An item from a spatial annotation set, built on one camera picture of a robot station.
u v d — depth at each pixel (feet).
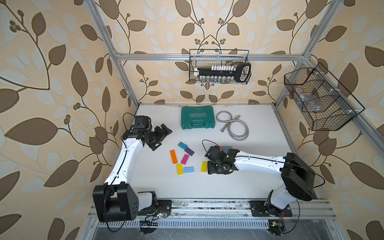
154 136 2.38
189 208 2.48
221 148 3.07
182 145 3.22
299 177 1.42
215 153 2.14
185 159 3.00
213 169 2.46
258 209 2.37
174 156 3.05
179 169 2.91
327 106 2.37
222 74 2.77
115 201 1.33
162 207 2.42
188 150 3.09
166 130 2.47
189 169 2.88
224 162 2.01
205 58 2.99
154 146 2.38
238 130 3.47
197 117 3.49
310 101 2.28
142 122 2.06
